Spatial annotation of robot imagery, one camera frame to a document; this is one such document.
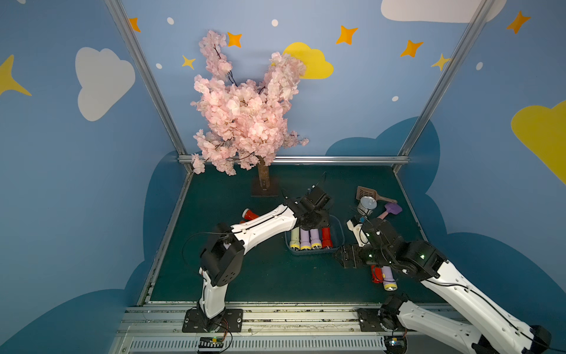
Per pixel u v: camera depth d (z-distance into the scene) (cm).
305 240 91
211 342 73
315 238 91
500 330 40
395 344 73
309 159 121
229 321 73
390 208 104
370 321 74
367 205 101
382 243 51
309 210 64
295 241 90
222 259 47
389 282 80
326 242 91
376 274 84
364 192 111
